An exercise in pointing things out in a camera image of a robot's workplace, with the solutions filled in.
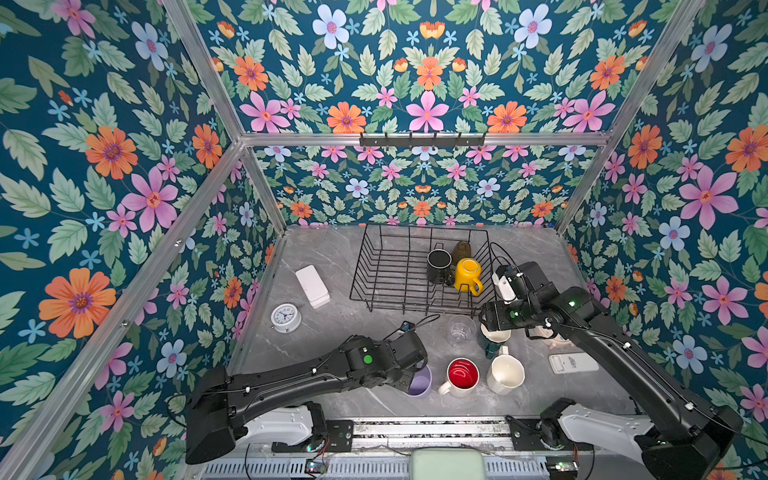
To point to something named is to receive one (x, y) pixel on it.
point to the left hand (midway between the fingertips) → (413, 374)
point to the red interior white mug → (463, 375)
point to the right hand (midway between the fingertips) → (491, 313)
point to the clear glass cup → (461, 330)
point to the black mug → (438, 262)
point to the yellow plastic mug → (467, 276)
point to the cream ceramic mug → (505, 373)
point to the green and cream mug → (494, 339)
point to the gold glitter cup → (462, 250)
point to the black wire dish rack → (391, 275)
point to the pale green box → (447, 463)
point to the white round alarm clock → (285, 318)
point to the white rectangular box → (313, 286)
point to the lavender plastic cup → (420, 382)
